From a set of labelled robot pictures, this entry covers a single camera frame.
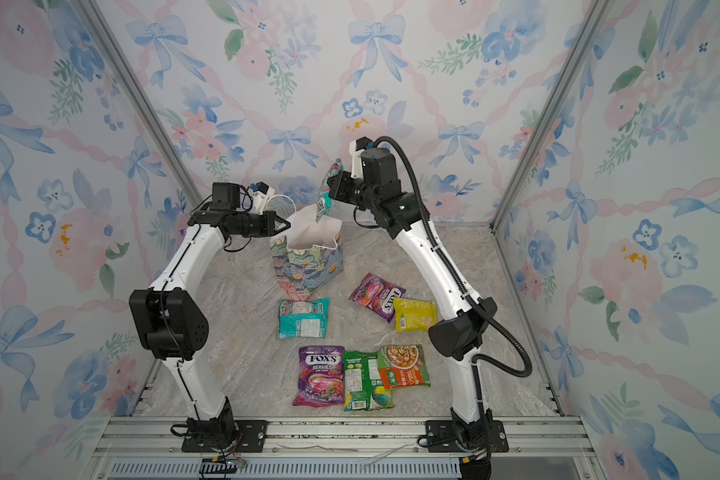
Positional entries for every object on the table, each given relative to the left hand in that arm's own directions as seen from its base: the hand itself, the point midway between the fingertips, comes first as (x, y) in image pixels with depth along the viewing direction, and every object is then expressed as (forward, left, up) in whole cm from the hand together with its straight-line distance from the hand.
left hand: (290, 221), depth 87 cm
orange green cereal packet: (-33, -33, -24) cm, 52 cm away
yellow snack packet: (-19, -37, -20) cm, 46 cm away
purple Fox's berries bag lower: (-37, -10, -22) cm, 44 cm away
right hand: (-3, -12, +17) cm, 21 cm away
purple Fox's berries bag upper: (-10, -26, -23) cm, 36 cm away
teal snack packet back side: (-19, -3, -23) cm, 30 cm away
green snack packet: (-39, -22, -23) cm, 50 cm away
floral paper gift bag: (-11, -6, -3) cm, 13 cm away
